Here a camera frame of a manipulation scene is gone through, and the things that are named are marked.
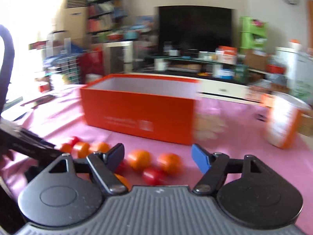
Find white small fridge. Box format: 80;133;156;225
275;47;313;105

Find white air conditioner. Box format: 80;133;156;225
63;0;87;39

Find green plastic shelf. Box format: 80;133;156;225
240;16;268;50

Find orange cardboard box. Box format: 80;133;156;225
80;74;200;145

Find white TV cabinet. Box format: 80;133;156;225
132;73;260;105

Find orange mandarin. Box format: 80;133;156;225
73;142;90;159
89;142;111;153
127;150;152;172
157;153;183;176

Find red tomato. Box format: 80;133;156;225
67;136;81;147
142;168;165;186

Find pink bed sheet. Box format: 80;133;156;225
17;86;312;234

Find black television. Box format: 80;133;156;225
158;5;233;55

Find white orange carton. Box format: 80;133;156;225
264;92;311;149

